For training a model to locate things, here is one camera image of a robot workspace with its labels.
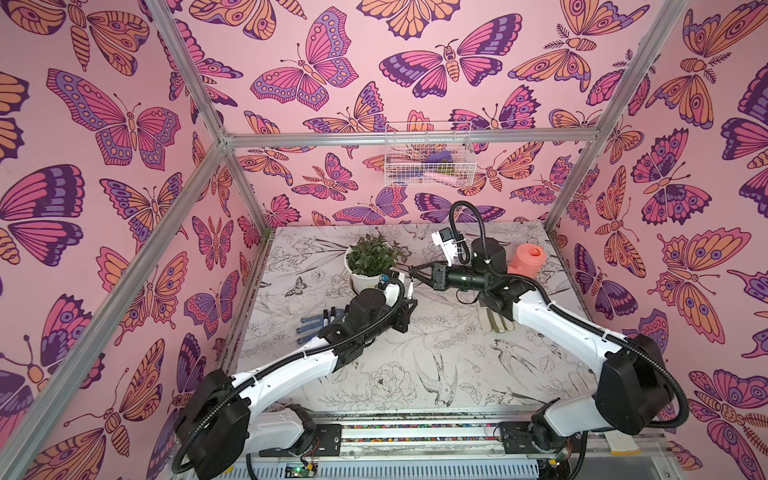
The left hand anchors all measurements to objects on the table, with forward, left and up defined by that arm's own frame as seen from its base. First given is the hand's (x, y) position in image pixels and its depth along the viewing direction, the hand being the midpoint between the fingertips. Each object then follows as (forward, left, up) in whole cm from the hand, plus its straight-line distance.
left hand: (418, 299), depth 76 cm
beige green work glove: (+3, -25, -19) cm, 31 cm away
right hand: (+5, +2, +7) cm, 9 cm away
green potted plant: (+17, +13, -3) cm, 22 cm away
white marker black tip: (+1, +2, +2) cm, 3 cm away
